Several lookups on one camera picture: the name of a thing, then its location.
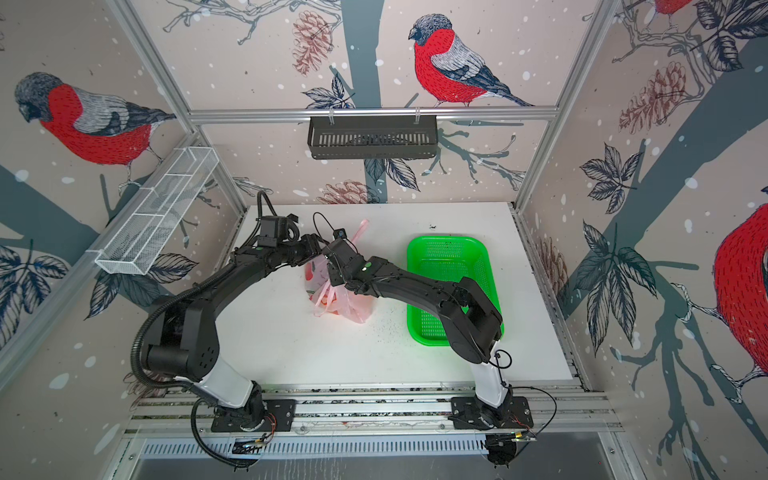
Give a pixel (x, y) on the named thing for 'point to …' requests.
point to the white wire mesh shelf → (157, 211)
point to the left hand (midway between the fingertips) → (323, 245)
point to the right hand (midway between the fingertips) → (335, 269)
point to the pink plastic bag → (339, 299)
